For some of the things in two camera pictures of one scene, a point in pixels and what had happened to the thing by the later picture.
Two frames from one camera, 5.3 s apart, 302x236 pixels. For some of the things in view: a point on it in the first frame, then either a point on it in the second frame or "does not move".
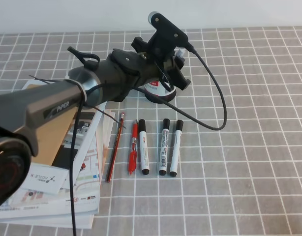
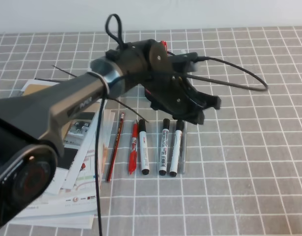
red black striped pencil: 115,152 does not move
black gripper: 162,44 -> 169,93
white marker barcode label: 164,147 does not move
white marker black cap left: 143,145 does not move
